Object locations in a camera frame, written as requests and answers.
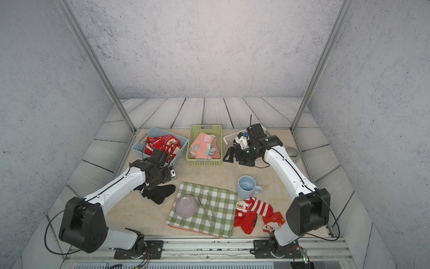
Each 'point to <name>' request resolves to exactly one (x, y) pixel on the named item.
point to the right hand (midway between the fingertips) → (232, 160)
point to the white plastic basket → (230, 139)
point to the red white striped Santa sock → (247, 210)
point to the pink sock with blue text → (205, 146)
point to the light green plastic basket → (215, 130)
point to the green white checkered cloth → (216, 212)
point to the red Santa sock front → (273, 221)
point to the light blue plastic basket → (139, 145)
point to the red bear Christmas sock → (168, 143)
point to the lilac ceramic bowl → (186, 206)
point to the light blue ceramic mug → (246, 188)
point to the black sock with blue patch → (157, 193)
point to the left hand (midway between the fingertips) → (170, 178)
